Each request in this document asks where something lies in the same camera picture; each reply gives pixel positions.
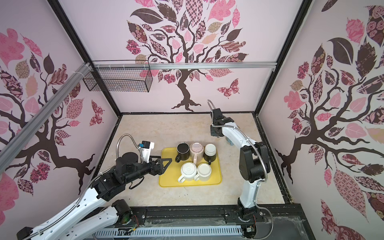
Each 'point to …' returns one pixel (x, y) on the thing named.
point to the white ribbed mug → (189, 172)
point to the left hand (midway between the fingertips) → (166, 162)
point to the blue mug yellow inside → (229, 141)
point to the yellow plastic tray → (171, 175)
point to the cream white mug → (204, 172)
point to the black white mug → (210, 153)
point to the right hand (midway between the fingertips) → (219, 129)
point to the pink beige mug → (197, 150)
